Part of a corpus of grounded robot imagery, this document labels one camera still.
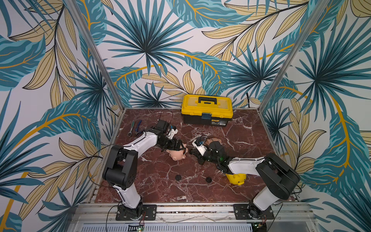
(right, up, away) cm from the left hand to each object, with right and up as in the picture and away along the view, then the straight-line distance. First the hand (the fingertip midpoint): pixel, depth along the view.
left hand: (177, 149), depth 89 cm
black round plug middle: (+1, -16, -3) cm, 17 cm away
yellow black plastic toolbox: (+20, +25, +9) cm, 33 cm away
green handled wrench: (-34, +9, +14) cm, 38 cm away
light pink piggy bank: (0, -3, -3) cm, 4 cm away
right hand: (+9, -1, -1) cm, 10 cm away
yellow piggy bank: (+33, -14, -12) cm, 38 cm away
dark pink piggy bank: (+20, +5, +1) cm, 20 cm away
